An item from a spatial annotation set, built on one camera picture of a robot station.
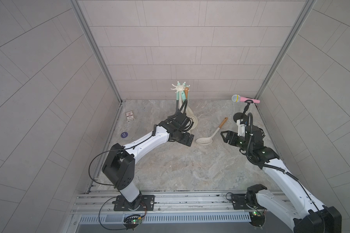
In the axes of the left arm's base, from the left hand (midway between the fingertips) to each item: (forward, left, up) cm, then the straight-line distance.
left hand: (188, 138), depth 84 cm
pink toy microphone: (+21, -31, +12) cm, 39 cm away
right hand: (0, -20, +6) cm, 21 cm away
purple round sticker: (+8, +42, -10) cm, 44 cm away
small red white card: (+22, +42, -9) cm, 48 cm away
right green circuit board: (-37, -32, -10) cm, 50 cm away
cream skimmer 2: (+3, -13, -9) cm, 16 cm away
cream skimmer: (+19, -1, 0) cm, 19 cm away
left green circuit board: (-38, +26, -8) cm, 47 cm away
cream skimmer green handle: (+12, +6, +23) cm, 27 cm away
